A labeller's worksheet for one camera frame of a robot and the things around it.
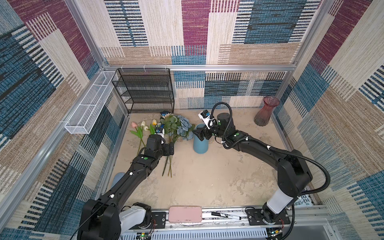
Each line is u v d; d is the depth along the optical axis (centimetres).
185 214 76
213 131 73
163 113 114
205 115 71
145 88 108
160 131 74
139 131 108
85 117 92
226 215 74
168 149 76
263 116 103
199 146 89
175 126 96
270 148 52
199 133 73
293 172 46
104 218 42
